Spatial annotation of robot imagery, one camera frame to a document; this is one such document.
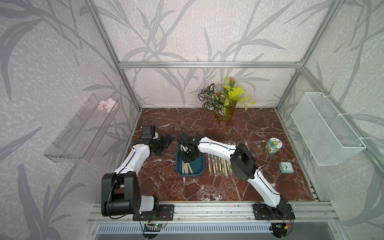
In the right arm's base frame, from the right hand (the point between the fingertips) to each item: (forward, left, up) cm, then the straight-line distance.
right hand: (184, 160), depth 92 cm
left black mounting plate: (-28, +7, +1) cm, 29 cm away
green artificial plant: (+35, -31, +24) cm, 52 cm away
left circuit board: (-34, +13, -3) cm, 36 cm away
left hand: (+6, +7, +11) cm, 14 cm away
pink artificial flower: (+15, +38, +33) cm, 52 cm away
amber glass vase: (+39, -32, +2) cm, 50 cm away
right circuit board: (-35, -48, -3) cm, 59 cm away
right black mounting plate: (-28, -42, 0) cm, 50 cm away
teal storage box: (-4, -8, 0) cm, 9 cm away
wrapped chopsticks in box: (-5, -1, 0) cm, 5 cm away
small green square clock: (-6, -61, +1) cm, 61 cm away
